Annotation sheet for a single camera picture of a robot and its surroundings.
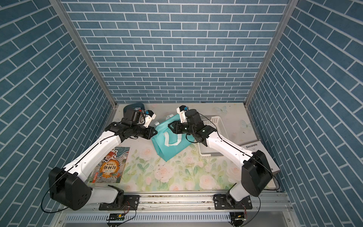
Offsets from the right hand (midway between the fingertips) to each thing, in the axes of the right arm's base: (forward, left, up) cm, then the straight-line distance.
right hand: (171, 125), depth 77 cm
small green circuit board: (-41, +24, -27) cm, 54 cm away
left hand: (-2, +6, -4) cm, 8 cm away
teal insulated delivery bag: (-5, +2, -10) cm, 12 cm away
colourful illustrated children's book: (-18, +36, -23) cm, 46 cm away
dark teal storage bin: (+32, +44, -24) cm, 59 cm away
